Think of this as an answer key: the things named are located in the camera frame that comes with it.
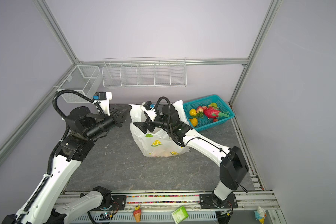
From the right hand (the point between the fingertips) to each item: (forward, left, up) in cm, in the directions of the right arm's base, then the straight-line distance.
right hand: (138, 117), depth 70 cm
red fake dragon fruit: (+26, -45, -26) cm, 58 cm away
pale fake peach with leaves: (+30, -39, -26) cm, 56 cm away
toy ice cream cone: (-37, +1, -30) cm, 48 cm away
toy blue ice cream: (-38, -60, -31) cm, 77 cm away
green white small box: (-38, -20, -31) cm, 53 cm away
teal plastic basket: (+21, -41, -34) cm, 57 cm away
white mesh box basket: (+42, +48, -6) cm, 64 cm away
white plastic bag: (-5, -8, -18) cm, 20 cm away
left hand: (-4, 0, +10) cm, 11 cm away
